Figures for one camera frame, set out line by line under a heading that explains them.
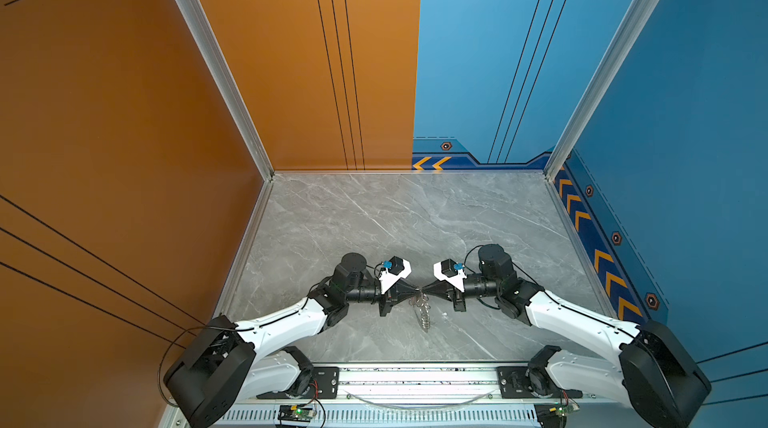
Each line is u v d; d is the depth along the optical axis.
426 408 0.70
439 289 0.70
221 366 0.41
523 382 0.73
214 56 0.85
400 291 0.71
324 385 0.73
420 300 0.73
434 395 0.73
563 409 0.70
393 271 0.66
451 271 0.63
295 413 0.71
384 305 0.68
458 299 0.67
